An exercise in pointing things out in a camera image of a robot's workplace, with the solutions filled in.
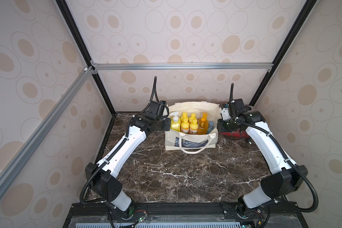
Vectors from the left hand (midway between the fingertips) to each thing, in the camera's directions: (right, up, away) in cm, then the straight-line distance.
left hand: (172, 121), depth 77 cm
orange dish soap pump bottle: (+20, -2, +15) cm, 25 cm away
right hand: (+30, -2, +3) cm, 30 cm away
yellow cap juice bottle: (+8, -3, +10) cm, 13 cm away
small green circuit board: (-16, -49, -6) cm, 52 cm away
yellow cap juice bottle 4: (+13, +3, +12) cm, 18 cm away
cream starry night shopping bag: (+11, -13, +6) cm, 18 cm away
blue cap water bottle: (+25, -3, +15) cm, 29 cm away
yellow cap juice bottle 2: (+13, -4, +9) cm, 16 cm away
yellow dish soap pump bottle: (+2, -2, +9) cm, 9 cm away
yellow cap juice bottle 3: (+8, +3, +12) cm, 14 cm away
